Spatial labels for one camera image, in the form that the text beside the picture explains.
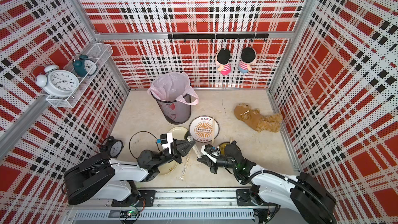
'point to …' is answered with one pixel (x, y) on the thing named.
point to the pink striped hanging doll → (222, 59)
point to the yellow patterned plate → (222, 146)
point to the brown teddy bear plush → (267, 122)
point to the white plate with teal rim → (200, 128)
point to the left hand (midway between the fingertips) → (198, 142)
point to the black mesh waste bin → (176, 112)
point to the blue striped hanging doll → (249, 56)
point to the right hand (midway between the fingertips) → (201, 157)
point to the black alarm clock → (113, 147)
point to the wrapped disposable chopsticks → (182, 177)
